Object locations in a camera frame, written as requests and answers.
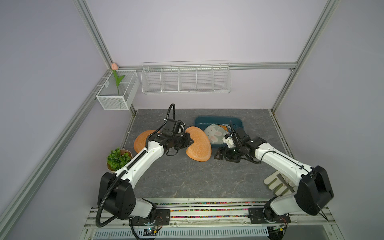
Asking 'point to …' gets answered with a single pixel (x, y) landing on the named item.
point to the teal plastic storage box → (224, 121)
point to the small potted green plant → (118, 158)
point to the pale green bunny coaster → (215, 133)
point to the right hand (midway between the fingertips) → (219, 157)
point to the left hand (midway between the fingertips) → (193, 142)
